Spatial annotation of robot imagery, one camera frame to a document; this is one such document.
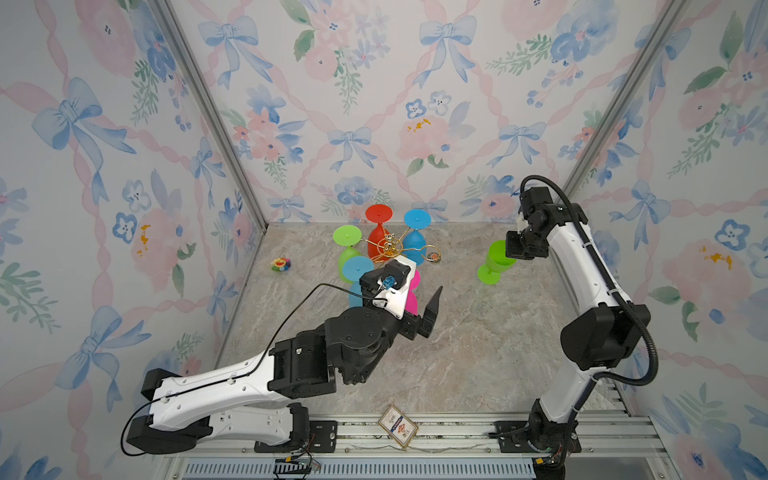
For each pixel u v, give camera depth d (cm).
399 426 75
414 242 86
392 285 41
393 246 75
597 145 94
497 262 83
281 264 107
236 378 40
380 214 82
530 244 70
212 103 85
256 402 39
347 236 77
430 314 47
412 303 43
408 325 46
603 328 49
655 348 42
